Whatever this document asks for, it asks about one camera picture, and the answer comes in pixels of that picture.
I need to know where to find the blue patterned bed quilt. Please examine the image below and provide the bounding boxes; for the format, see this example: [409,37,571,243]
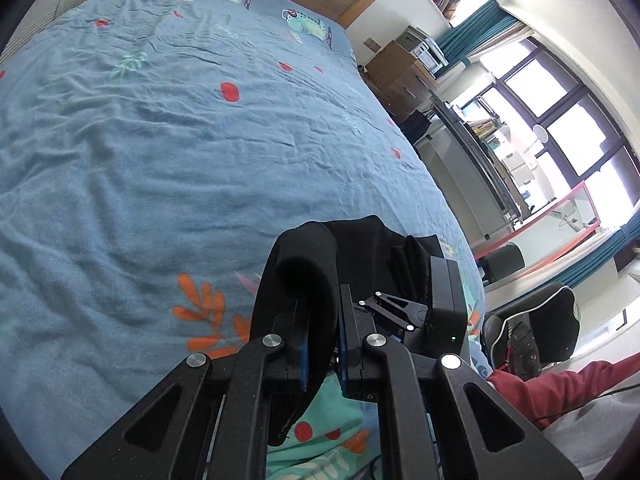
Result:
[1,0,485,479]

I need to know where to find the black office chair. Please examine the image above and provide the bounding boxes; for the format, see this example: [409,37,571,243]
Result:
[480,282,580,380]

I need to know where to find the wooden dresser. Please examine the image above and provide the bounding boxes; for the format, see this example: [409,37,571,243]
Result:
[363,40,437,124]

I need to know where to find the dark tote bag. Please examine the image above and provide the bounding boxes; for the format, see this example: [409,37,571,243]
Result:
[399,110,431,144]

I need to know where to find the black pants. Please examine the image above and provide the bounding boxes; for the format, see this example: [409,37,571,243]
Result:
[250,216,444,445]

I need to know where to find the teal curtain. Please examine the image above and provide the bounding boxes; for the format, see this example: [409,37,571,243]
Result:
[436,0,520,68]

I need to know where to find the long glass desk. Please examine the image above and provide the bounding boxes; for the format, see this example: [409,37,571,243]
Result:
[431,92,529,221]

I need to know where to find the red sleeved forearm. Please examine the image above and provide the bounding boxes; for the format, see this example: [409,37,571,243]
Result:
[487,353,639,430]

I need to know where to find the grey printer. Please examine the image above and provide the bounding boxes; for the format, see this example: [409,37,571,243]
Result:
[396,26,449,75]

